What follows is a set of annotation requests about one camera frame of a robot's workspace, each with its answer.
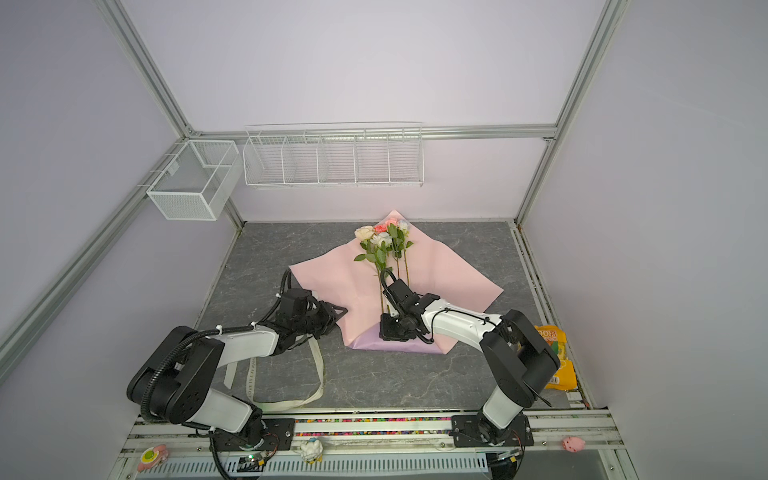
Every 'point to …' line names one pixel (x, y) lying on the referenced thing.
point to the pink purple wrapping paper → (353, 276)
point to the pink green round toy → (152, 457)
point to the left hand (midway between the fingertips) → (348, 316)
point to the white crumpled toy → (311, 450)
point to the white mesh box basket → (195, 182)
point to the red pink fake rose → (381, 229)
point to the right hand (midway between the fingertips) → (383, 336)
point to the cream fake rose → (365, 233)
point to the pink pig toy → (573, 444)
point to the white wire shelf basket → (334, 154)
